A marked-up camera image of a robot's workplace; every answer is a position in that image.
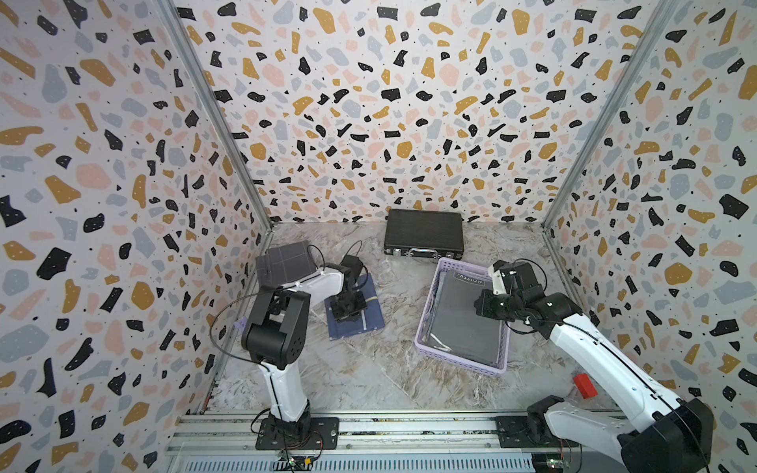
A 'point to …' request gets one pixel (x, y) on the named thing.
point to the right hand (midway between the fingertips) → (473, 303)
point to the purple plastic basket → (496, 369)
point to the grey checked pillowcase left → (286, 264)
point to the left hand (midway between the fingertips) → (363, 315)
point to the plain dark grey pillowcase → (455, 326)
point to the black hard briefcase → (424, 234)
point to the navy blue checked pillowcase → (371, 318)
